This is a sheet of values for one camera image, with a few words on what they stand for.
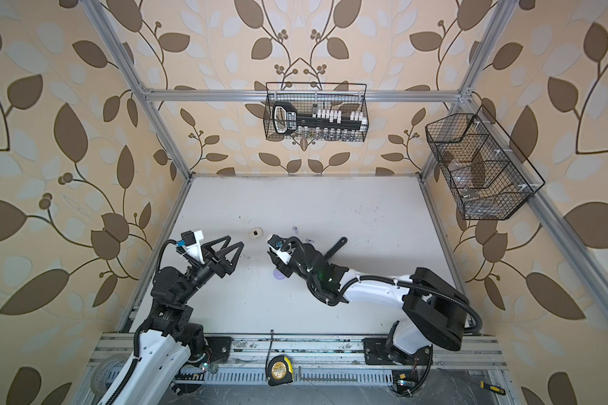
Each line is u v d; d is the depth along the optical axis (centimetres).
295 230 102
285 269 70
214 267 64
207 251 67
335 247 96
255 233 99
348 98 91
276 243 65
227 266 64
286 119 84
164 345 54
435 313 43
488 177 73
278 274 89
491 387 68
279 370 68
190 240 63
